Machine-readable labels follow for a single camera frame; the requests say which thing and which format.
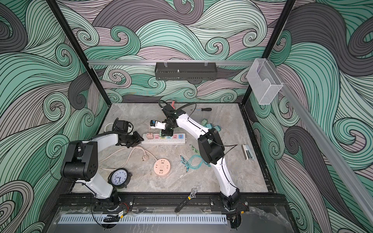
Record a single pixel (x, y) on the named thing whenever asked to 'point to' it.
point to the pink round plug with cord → (144, 158)
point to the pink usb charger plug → (149, 136)
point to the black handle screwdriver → (203, 109)
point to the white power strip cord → (106, 124)
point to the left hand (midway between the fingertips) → (142, 138)
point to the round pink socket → (162, 167)
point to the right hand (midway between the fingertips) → (164, 130)
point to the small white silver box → (247, 152)
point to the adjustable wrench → (193, 195)
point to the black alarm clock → (119, 178)
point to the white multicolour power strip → (177, 139)
